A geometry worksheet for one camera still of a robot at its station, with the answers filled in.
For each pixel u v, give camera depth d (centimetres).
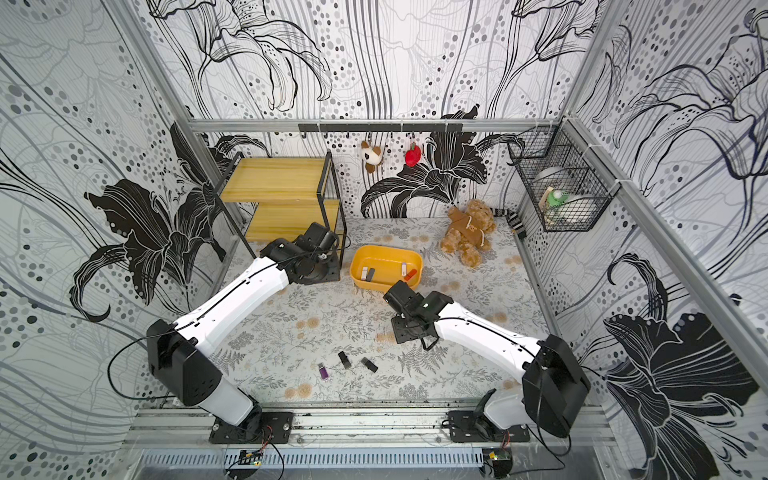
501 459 70
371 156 93
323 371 82
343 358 84
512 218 119
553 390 41
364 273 103
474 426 64
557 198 78
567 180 78
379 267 106
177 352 41
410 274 103
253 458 72
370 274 103
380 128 91
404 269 104
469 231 104
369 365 84
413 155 94
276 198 79
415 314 57
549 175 78
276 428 74
